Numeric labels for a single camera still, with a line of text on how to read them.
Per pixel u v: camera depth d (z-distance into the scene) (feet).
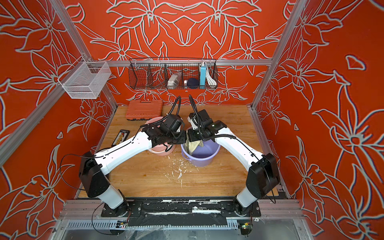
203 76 2.87
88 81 3.03
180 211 2.39
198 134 2.24
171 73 3.27
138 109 3.67
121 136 3.29
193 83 3.16
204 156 2.30
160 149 2.65
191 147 2.59
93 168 1.37
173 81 2.99
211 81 2.97
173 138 2.12
